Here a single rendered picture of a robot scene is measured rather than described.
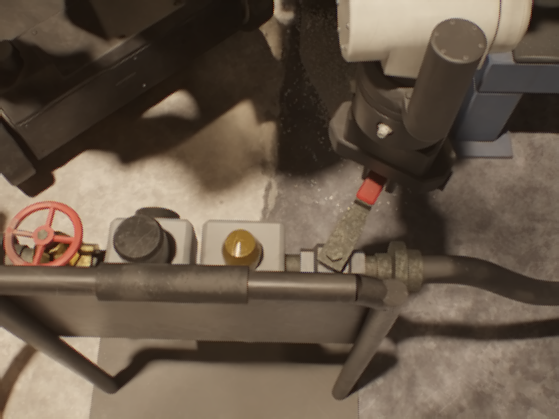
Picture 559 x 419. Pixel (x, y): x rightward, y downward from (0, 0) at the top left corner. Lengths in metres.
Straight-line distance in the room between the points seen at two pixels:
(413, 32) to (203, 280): 0.24
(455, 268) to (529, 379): 0.51
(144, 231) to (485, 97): 0.70
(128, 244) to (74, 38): 0.62
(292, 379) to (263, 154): 0.42
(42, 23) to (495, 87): 0.76
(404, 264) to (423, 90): 0.25
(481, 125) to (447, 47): 0.81
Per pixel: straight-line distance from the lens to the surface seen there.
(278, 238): 0.65
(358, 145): 0.61
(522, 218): 1.24
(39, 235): 0.64
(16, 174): 1.17
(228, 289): 0.52
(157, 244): 0.61
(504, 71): 1.09
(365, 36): 0.44
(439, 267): 0.67
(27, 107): 1.12
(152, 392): 1.09
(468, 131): 1.24
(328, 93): 1.29
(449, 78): 0.43
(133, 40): 1.15
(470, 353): 1.13
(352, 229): 0.64
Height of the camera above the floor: 1.06
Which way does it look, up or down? 66 degrees down
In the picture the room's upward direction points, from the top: straight up
